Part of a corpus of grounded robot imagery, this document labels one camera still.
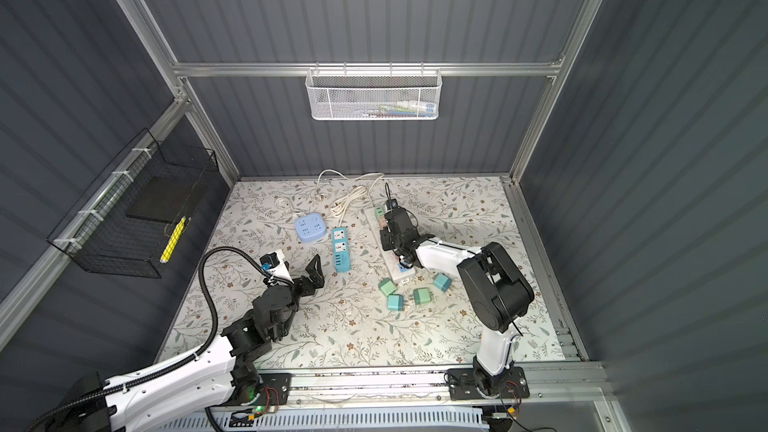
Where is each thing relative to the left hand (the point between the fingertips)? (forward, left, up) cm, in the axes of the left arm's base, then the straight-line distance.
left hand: (305, 261), depth 78 cm
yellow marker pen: (+2, +29, +10) cm, 31 cm away
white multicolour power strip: (+7, -23, -13) cm, 28 cm away
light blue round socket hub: (+21, +4, -14) cm, 25 cm away
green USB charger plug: (+24, -20, -9) cm, 33 cm away
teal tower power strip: (+12, -7, -14) cm, 19 cm away
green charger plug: (-2, -22, -14) cm, 26 cm away
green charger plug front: (-5, -32, -14) cm, 35 cm away
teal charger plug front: (-6, -24, -15) cm, 29 cm away
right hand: (+15, -24, -9) cm, 30 cm away
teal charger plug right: (-1, -39, -15) cm, 41 cm away
